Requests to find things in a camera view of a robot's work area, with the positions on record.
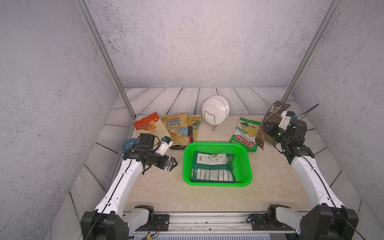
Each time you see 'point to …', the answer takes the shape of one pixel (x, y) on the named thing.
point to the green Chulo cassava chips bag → (245, 133)
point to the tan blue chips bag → (177, 125)
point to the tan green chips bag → (194, 120)
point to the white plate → (215, 109)
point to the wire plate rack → (214, 120)
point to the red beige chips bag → (152, 125)
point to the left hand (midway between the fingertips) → (171, 160)
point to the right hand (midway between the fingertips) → (263, 121)
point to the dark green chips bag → (213, 167)
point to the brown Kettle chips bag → (273, 114)
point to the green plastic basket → (243, 172)
